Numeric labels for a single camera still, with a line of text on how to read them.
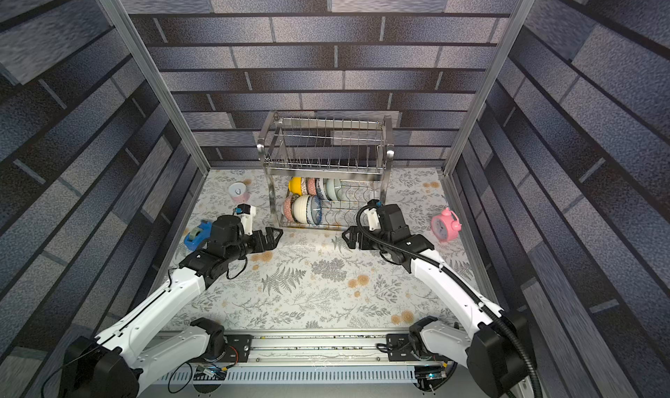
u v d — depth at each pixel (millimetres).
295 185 1008
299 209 926
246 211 725
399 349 730
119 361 388
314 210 975
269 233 726
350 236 711
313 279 877
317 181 1002
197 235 926
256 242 712
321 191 979
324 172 712
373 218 726
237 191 1038
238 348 733
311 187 982
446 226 903
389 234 608
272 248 722
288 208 923
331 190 984
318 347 757
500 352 385
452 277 477
